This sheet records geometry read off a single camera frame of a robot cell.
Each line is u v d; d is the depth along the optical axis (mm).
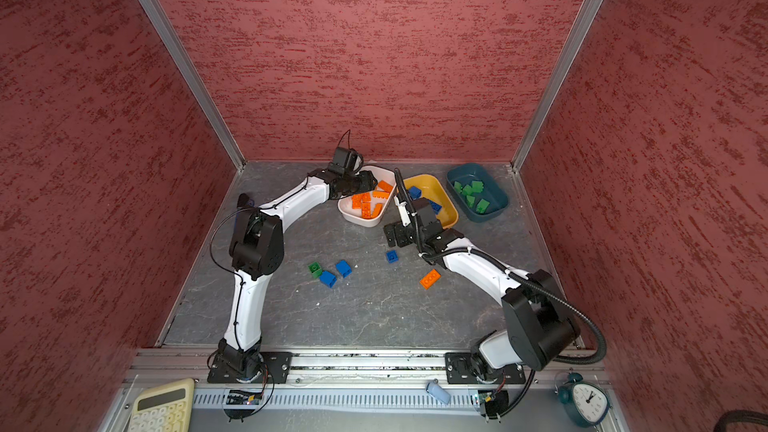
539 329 430
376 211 1037
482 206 1039
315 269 874
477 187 1102
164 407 668
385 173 1102
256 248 569
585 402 668
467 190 1100
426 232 656
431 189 1076
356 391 720
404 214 774
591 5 775
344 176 794
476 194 1100
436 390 685
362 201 1095
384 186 1111
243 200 1033
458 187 1100
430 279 897
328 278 888
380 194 1082
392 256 942
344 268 921
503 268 488
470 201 1057
